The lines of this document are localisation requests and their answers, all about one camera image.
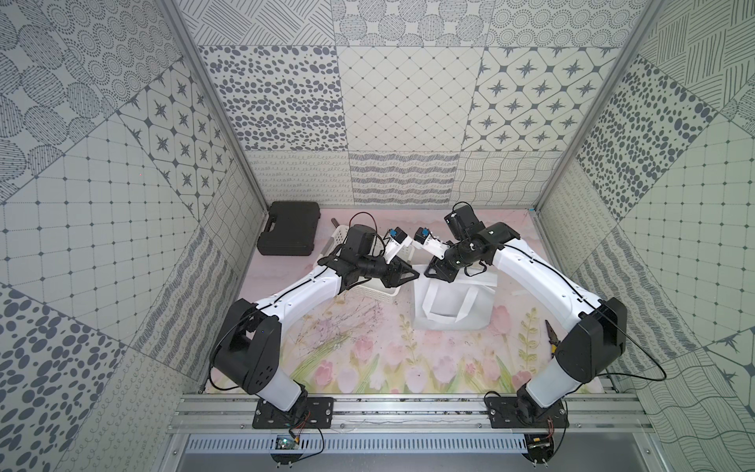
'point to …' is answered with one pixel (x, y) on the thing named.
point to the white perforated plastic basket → (372, 286)
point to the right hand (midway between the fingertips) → (433, 272)
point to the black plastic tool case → (290, 230)
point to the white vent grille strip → (363, 444)
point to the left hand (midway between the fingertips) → (415, 265)
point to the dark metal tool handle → (334, 222)
